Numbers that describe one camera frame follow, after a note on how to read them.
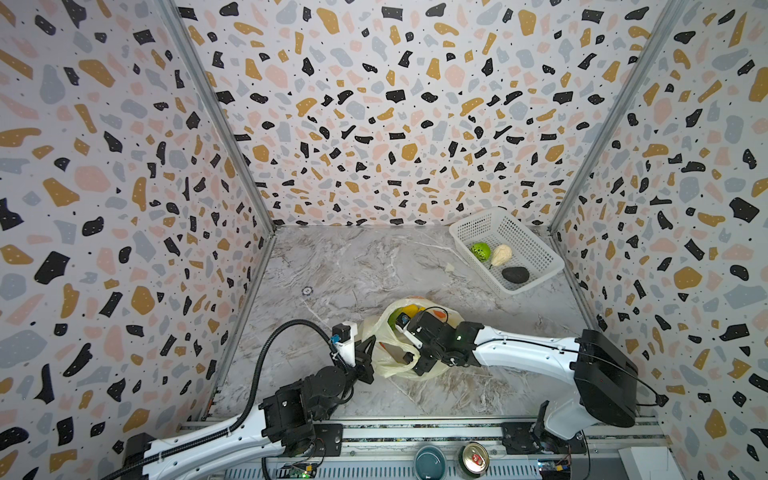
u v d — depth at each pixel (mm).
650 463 677
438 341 626
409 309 780
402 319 736
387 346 764
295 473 708
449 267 1097
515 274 1025
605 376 433
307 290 1030
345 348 616
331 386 529
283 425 532
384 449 731
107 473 442
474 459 626
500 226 1172
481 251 1063
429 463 701
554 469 716
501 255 1063
